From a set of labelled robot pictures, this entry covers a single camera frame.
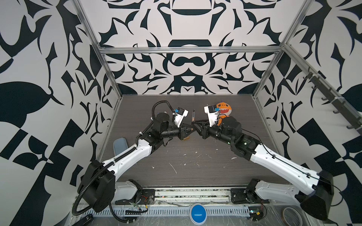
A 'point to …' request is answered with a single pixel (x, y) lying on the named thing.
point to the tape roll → (291, 217)
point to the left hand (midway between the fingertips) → (196, 125)
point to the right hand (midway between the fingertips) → (194, 122)
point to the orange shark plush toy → (225, 110)
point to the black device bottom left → (84, 221)
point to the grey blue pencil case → (119, 145)
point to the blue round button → (198, 214)
